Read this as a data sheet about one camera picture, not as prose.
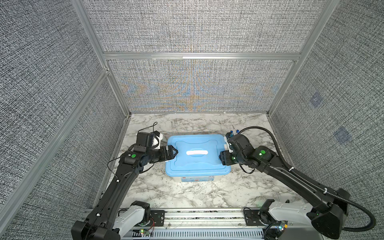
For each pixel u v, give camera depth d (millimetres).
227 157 663
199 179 813
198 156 769
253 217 731
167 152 666
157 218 734
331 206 386
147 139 585
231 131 689
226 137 702
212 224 732
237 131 674
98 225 376
